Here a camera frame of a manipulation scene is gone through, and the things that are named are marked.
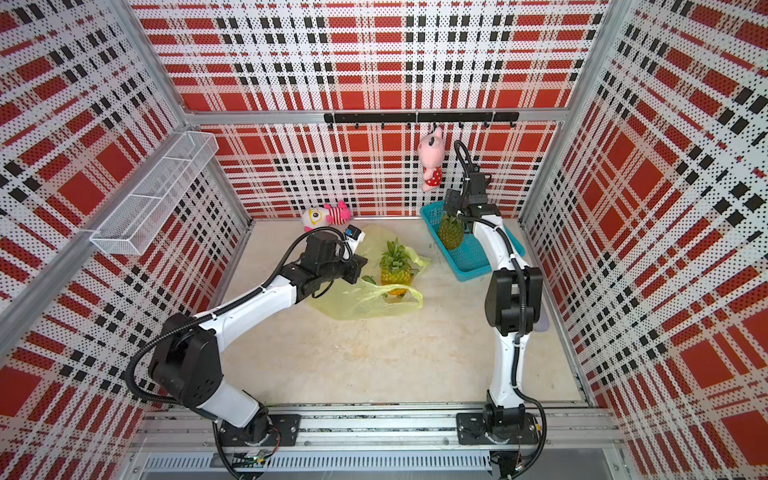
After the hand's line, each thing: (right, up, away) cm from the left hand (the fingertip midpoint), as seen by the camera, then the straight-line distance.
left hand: (369, 260), depth 86 cm
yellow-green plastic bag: (0, -11, -6) cm, 12 cm away
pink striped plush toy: (-21, +16, +27) cm, 38 cm away
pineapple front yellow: (+8, -3, +2) cm, 8 cm away
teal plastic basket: (+33, -2, +22) cm, 40 cm away
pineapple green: (+27, +9, +18) cm, 34 cm away
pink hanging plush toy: (+19, +33, +5) cm, 38 cm away
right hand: (+30, +21, +10) cm, 38 cm away
